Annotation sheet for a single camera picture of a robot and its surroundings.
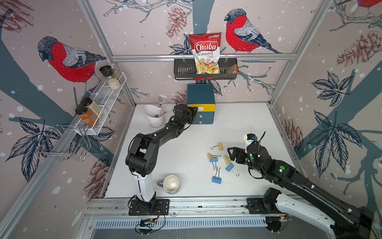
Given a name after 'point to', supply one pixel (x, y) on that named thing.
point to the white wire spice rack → (107, 95)
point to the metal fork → (160, 101)
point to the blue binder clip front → (217, 179)
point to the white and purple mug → (170, 183)
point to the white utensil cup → (154, 115)
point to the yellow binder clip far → (220, 146)
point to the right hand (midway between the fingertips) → (232, 149)
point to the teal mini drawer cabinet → (202, 96)
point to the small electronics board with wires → (146, 225)
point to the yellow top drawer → (204, 107)
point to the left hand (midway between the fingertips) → (202, 104)
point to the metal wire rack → (67, 141)
